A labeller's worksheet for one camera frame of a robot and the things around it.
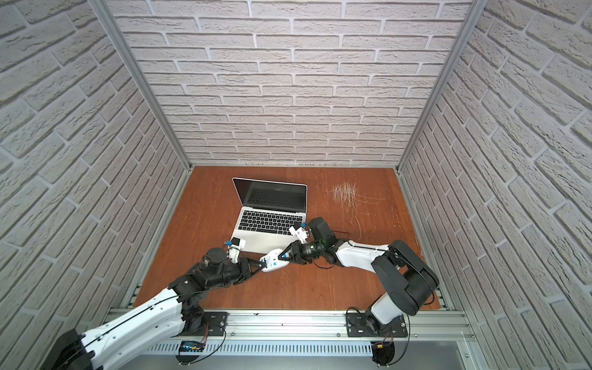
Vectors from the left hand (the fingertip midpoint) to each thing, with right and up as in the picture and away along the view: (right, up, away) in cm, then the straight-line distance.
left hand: (265, 261), depth 77 cm
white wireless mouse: (+2, 0, +1) cm, 3 cm away
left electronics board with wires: (-23, -26, -5) cm, 35 cm away
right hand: (+4, -2, +1) cm, 5 cm away
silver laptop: (-3, +15, +23) cm, 28 cm away
